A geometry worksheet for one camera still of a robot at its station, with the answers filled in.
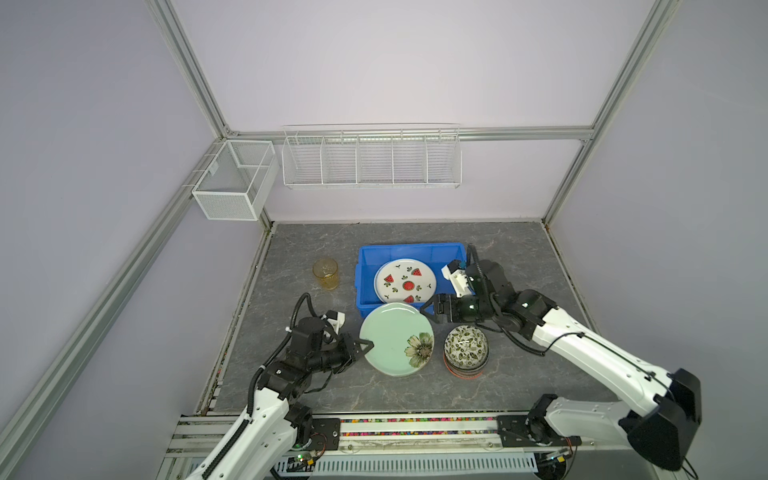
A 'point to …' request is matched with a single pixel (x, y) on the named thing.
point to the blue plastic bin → (435, 255)
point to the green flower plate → (402, 338)
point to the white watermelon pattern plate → (405, 281)
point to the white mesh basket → (237, 180)
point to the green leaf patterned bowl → (466, 348)
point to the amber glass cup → (326, 270)
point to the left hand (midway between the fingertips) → (373, 350)
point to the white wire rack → (372, 156)
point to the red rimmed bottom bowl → (467, 374)
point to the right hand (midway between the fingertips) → (431, 312)
